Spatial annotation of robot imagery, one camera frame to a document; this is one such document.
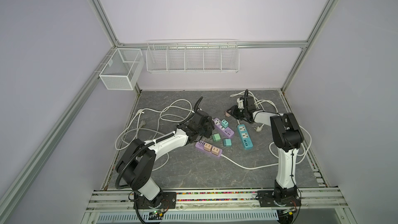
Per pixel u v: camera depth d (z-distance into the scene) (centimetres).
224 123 94
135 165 44
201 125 68
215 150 83
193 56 99
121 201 75
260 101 112
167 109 110
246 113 84
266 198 74
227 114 102
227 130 95
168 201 74
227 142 91
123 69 102
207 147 84
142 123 101
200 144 90
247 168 84
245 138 93
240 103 97
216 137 94
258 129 96
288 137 56
